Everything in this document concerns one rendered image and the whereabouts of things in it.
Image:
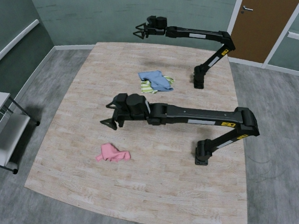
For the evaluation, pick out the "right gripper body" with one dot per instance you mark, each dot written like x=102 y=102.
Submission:
x=146 y=31

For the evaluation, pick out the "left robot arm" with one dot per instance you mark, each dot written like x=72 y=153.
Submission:
x=242 y=120

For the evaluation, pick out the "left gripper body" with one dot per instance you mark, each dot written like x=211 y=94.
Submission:
x=115 y=118

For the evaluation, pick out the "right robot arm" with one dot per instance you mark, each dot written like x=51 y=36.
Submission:
x=174 y=32

